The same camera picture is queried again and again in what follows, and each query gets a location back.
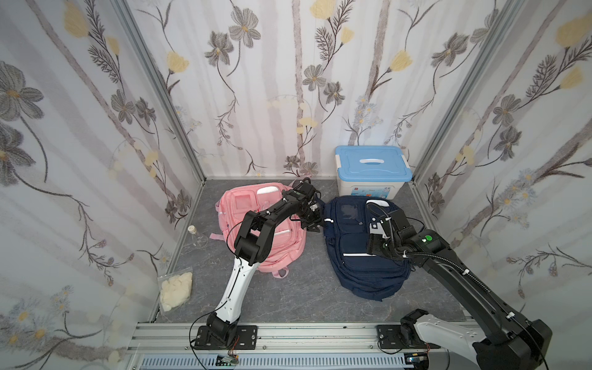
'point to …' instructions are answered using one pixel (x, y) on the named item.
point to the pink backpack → (288, 240)
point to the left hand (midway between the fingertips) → (328, 225)
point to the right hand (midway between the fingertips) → (377, 246)
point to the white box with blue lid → (375, 171)
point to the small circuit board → (227, 360)
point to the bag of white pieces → (175, 290)
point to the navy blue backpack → (347, 226)
